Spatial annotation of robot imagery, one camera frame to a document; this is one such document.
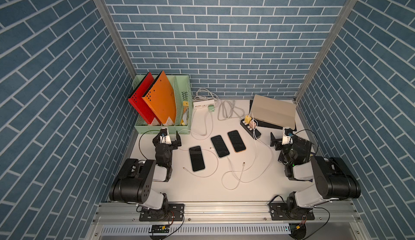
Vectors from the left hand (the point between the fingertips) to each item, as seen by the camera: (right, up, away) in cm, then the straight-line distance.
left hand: (172, 131), depth 89 cm
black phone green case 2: (+13, -16, +2) cm, 21 cm away
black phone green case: (+27, -10, +8) cm, 30 cm away
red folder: (-16, +17, -6) cm, 24 cm away
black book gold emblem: (+60, -6, -20) cm, 64 cm away
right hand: (+62, -1, +1) cm, 62 cm away
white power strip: (+15, +16, +25) cm, 34 cm away
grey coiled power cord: (+33, +13, +26) cm, 44 cm away
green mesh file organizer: (+2, +27, +14) cm, 31 cm away
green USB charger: (+21, +14, +24) cm, 35 cm away
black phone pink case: (+37, -8, +12) cm, 40 cm away
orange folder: (-7, +19, +2) cm, 21 cm away
